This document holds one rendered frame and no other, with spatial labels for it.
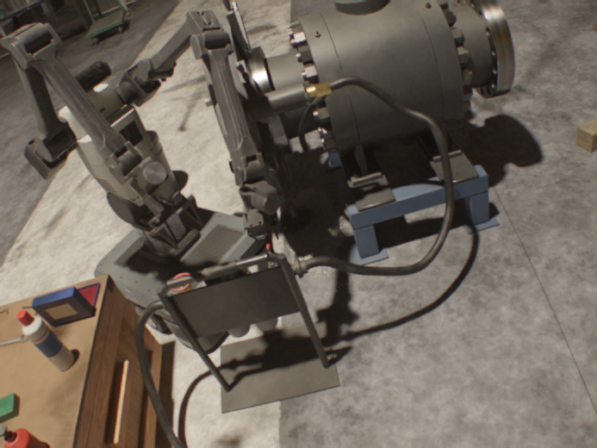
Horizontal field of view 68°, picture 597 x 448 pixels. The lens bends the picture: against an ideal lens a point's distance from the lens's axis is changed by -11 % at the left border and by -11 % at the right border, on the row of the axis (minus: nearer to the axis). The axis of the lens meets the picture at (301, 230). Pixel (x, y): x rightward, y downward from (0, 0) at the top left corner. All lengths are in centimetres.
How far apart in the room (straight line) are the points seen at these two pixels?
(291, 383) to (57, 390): 76
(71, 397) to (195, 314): 44
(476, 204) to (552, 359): 70
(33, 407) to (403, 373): 114
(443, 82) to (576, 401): 115
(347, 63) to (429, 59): 29
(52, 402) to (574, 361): 157
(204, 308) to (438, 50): 116
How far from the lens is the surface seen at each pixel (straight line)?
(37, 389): 157
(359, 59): 176
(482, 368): 167
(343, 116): 177
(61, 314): 164
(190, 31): 145
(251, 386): 178
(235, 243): 191
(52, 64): 127
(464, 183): 194
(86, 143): 171
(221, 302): 147
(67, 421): 142
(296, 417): 167
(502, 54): 196
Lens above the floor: 142
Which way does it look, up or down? 39 degrees down
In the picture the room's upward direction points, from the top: 20 degrees counter-clockwise
